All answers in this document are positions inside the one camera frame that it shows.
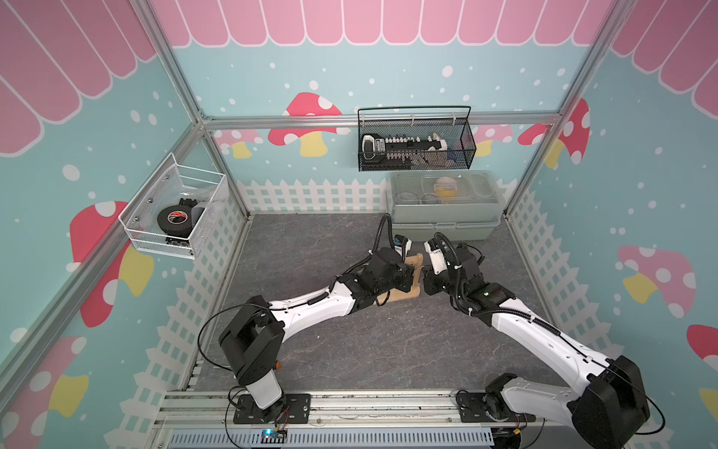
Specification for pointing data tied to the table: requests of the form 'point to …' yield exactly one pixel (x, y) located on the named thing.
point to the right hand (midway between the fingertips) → (422, 268)
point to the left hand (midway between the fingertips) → (413, 272)
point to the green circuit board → (271, 436)
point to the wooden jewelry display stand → (416, 261)
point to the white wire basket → (174, 183)
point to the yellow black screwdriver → (278, 365)
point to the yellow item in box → (446, 187)
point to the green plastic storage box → (461, 206)
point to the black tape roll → (176, 221)
